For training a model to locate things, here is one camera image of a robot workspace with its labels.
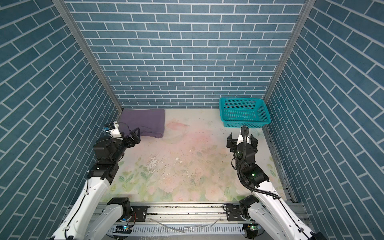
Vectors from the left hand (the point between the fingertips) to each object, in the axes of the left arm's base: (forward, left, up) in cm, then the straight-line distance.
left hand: (136, 130), depth 75 cm
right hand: (-3, -55, 0) cm, 55 cm away
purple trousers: (+27, +4, -25) cm, 37 cm away
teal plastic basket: (+38, -63, -24) cm, 77 cm away
